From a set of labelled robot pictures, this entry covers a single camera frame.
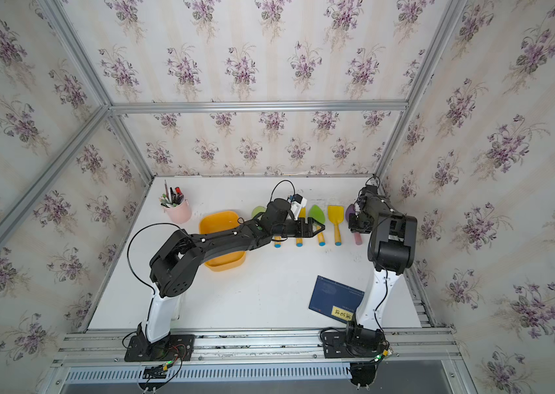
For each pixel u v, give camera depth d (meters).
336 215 1.07
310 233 0.75
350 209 1.07
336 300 0.84
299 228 0.76
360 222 0.88
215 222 1.00
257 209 1.08
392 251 0.55
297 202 0.80
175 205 0.95
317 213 1.05
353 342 0.67
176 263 0.54
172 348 0.72
